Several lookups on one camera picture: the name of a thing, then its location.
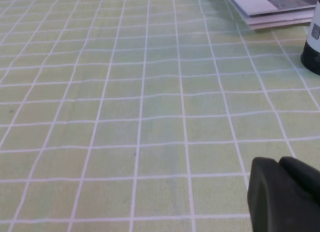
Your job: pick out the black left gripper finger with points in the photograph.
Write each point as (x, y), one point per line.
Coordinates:
(283, 196)

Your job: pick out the black mesh pen holder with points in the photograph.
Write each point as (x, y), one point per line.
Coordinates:
(310, 57)

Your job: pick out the white photo brochure stack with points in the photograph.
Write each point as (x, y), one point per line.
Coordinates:
(262, 14)

